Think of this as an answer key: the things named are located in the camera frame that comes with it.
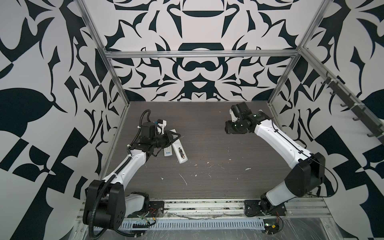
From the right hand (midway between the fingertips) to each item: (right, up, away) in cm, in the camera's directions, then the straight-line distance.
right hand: (229, 127), depth 83 cm
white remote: (-27, -10, -6) cm, 30 cm away
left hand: (-27, -3, -2) cm, 27 cm away
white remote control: (-35, -15, +8) cm, 39 cm away
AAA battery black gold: (-26, -12, -6) cm, 30 cm away
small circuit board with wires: (+17, -45, -12) cm, 50 cm away
